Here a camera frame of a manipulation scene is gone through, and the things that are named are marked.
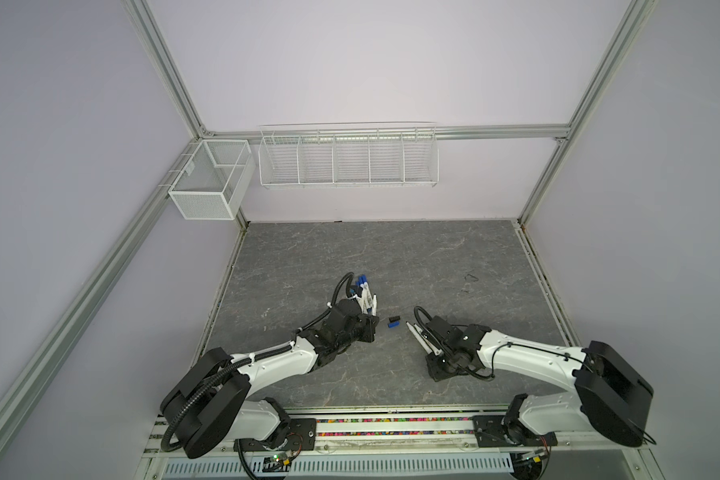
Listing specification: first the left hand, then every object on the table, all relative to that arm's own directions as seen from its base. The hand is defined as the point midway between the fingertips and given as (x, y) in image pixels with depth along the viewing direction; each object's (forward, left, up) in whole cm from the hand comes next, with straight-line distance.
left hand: (378, 323), depth 85 cm
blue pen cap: (+3, -5, -8) cm, 10 cm away
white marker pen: (+20, +4, -7) cm, 22 cm away
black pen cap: (+5, -6, -8) cm, 11 cm away
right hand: (-12, -15, -8) cm, 21 cm away
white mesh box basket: (+49, +53, +15) cm, 74 cm away
